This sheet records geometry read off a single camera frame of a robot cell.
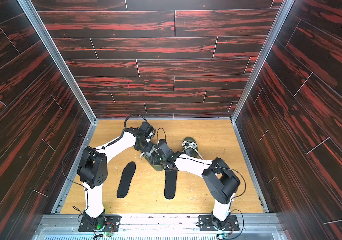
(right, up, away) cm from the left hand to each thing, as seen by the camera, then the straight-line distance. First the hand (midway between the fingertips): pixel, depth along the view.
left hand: (149, 148), depth 95 cm
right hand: (+5, -5, -4) cm, 8 cm away
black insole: (-13, -19, -9) cm, 24 cm away
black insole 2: (+14, -18, -7) cm, 24 cm away
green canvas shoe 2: (+26, 0, -1) cm, 26 cm away
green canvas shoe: (+6, -5, -16) cm, 18 cm away
